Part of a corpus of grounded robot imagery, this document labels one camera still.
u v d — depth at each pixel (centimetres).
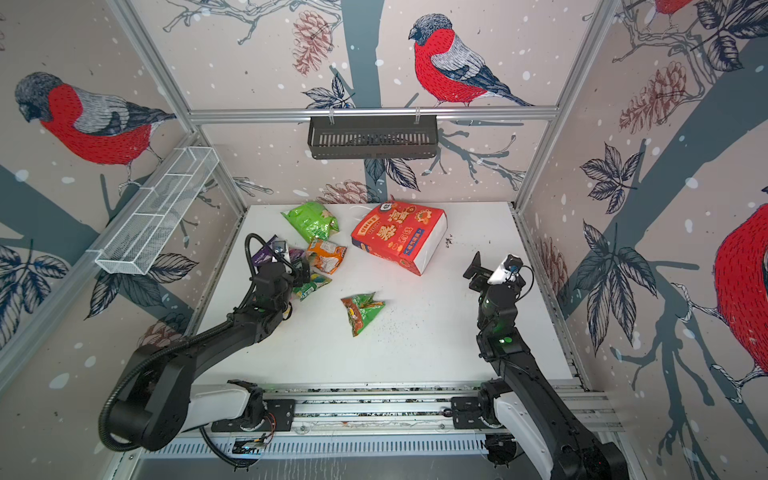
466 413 73
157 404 41
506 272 65
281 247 75
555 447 42
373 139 106
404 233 93
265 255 107
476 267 72
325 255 101
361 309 87
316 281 93
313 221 107
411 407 78
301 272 81
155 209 79
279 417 73
